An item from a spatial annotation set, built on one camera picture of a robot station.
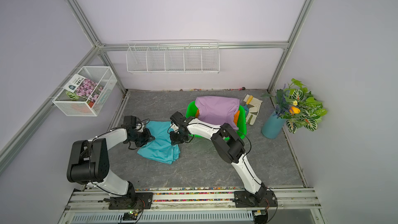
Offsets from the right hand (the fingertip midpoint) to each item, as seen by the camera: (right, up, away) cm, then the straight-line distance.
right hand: (171, 142), depth 91 cm
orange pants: (+40, +14, +8) cm, 43 cm away
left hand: (-11, +2, +2) cm, 11 cm away
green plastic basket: (+11, +18, +9) cm, 23 cm away
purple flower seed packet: (-37, +29, -16) cm, 50 cm away
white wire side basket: (-43, +22, -18) cm, 52 cm away
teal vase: (+60, +10, -1) cm, 60 cm away
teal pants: (-5, -3, -4) cm, 7 cm away
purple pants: (+28, +19, +8) cm, 35 cm away
